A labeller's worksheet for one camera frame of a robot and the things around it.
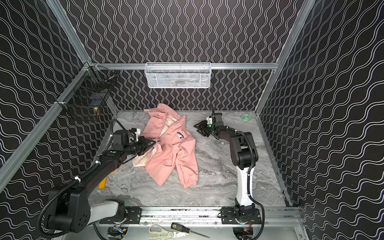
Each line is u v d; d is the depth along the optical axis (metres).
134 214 0.73
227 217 0.73
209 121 0.98
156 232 0.70
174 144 0.94
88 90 0.95
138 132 0.81
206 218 0.75
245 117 1.16
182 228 0.70
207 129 0.92
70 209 0.41
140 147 0.74
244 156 0.58
